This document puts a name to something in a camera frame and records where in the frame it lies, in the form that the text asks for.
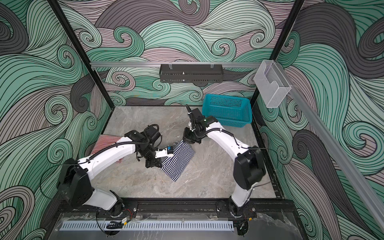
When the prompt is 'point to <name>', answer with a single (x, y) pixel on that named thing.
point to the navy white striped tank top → (175, 165)
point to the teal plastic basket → (231, 111)
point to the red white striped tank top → (104, 141)
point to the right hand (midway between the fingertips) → (183, 141)
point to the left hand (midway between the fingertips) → (160, 163)
